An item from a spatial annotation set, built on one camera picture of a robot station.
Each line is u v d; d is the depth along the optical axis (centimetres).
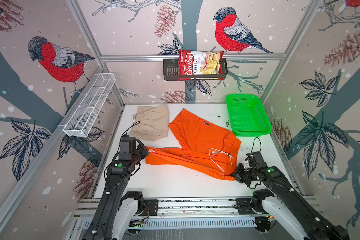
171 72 95
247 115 110
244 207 73
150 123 107
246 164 74
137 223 71
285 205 54
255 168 64
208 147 95
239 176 71
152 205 73
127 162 55
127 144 56
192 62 88
